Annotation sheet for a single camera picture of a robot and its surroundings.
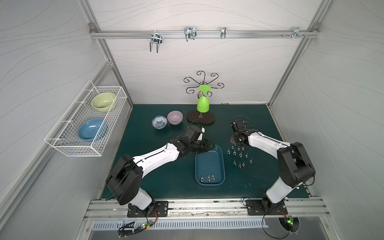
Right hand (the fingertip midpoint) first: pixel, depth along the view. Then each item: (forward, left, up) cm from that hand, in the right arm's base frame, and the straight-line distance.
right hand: (235, 137), depth 95 cm
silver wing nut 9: (-16, -4, -5) cm, 17 cm away
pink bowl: (+17, +42, -2) cm, 46 cm away
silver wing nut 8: (-17, -2, -5) cm, 17 cm away
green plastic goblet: (+14, +21, +17) cm, 31 cm away
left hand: (-13, +15, +10) cm, 22 cm away
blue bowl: (-17, +72, +29) cm, 79 cm away
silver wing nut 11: (-24, +15, -4) cm, 29 cm away
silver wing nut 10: (-25, +17, -3) cm, 31 cm away
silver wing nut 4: (-9, +1, -5) cm, 10 cm away
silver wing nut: (-5, +2, -5) cm, 7 cm away
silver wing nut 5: (-9, -3, -6) cm, 11 cm away
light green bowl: (-1, +73, +30) cm, 79 cm away
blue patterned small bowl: (+13, +53, -3) cm, 55 cm away
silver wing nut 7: (-15, +1, -5) cm, 16 cm away
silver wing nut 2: (-5, -2, -5) cm, 8 cm away
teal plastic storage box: (-19, +16, -5) cm, 25 cm away
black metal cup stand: (+19, +28, -3) cm, 34 cm away
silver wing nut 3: (-8, +4, -4) cm, 10 cm away
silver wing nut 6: (-10, -6, -5) cm, 13 cm away
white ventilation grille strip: (-47, +30, -5) cm, 56 cm away
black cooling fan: (-44, -23, -7) cm, 50 cm away
